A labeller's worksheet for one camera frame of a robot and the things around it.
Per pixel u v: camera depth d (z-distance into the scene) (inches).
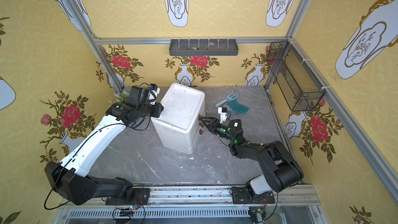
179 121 28.9
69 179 14.9
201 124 33.6
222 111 31.0
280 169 17.4
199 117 31.3
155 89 27.6
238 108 42.0
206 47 36.4
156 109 27.0
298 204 28.0
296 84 26.1
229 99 44.6
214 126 28.8
